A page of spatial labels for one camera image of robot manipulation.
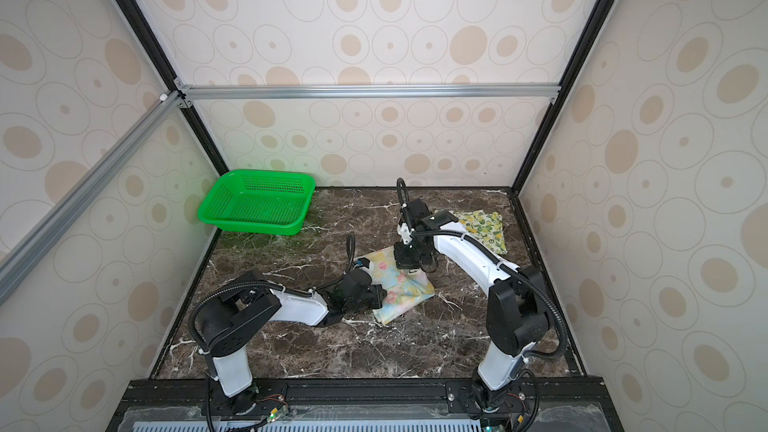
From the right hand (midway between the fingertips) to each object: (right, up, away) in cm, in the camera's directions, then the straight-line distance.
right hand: (401, 264), depth 86 cm
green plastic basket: (-54, +20, +31) cm, 65 cm away
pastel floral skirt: (+1, -9, +6) cm, 11 cm away
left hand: (-1, -9, +3) cm, 10 cm away
